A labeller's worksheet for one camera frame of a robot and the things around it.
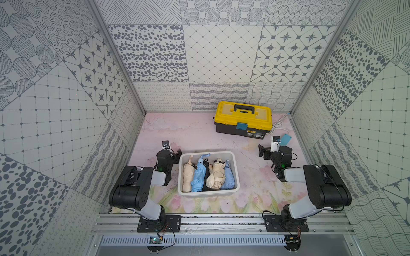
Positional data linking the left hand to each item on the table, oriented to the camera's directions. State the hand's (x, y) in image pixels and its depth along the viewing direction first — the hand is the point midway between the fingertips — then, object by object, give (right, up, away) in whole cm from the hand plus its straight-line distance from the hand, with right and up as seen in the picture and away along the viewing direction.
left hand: (171, 148), depth 94 cm
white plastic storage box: (+31, -3, -8) cm, 32 cm away
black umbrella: (+21, -6, -8) cm, 23 cm away
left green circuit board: (-1, -39, -23) cm, 45 cm away
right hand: (+59, +1, +1) cm, 59 cm away
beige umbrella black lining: (+27, -12, -18) cm, 35 cm away
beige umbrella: (+12, -10, -16) cm, 23 cm away
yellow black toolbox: (+44, +17, +1) cm, 47 cm away
